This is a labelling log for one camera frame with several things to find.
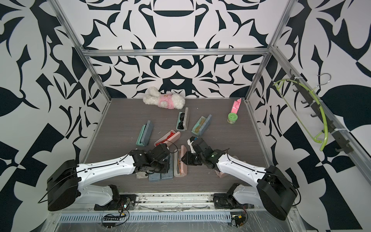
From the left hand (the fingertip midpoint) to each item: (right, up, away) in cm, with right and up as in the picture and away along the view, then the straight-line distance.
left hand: (170, 165), depth 80 cm
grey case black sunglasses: (+7, +23, +20) cm, 31 cm away
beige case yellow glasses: (-16, -5, 0) cm, 17 cm away
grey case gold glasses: (+19, +20, +21) cm, 35 cm away
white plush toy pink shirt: (-4, +38, +28) cm, 47 cm away
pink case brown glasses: (+6, -2, -1) cm, 6 cm away
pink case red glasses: (-1, +14, +9) cm, 17 cm away
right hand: (+6, +4, +1) cm, 7 cm away
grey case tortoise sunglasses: (-8, -6, -1) cm, 10 cm away
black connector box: (+35, -23, -9) cm, 43 cm away
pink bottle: (+44, +33, +22) cm, 59 cm away
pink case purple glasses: (+27, -4, -3) cm, 27 cm away
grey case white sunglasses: (0, -5, -1) cm, 5 cm away
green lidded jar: (+41, +25, +23) cm, 53 cm away
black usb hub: (-27, -24, -12) cm, 38 cm away
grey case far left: (-17, +15, +11) cm, 25 cm away
